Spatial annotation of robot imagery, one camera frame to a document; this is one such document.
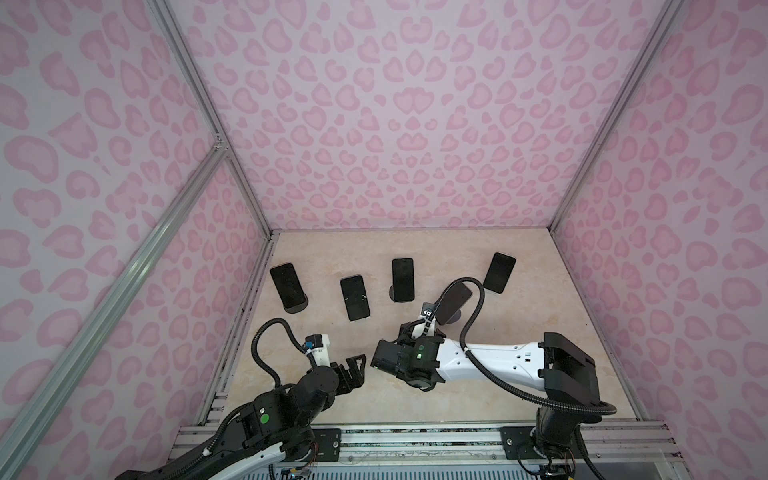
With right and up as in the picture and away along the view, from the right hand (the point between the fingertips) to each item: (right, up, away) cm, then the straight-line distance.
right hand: (417, 331), depth 81 cm
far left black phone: (-38, +11, +10) cm, 41 cm away
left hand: (-15, -5, -6) cm, 17 cm away
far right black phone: (+27, +15, +15) cm, 35 cm away
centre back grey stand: (-7, +8, +16) cm, 19 cm away
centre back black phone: (-4, +6, +17) cm, 19 cm away
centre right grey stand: (+14, 0, +17) cm, 22 cm away
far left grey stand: (-38, +3, +15) cm, 41 cm away
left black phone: (-18, +8, +11) cm, 22 cm away
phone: (+11, +6, +10) cm, 16 cm away
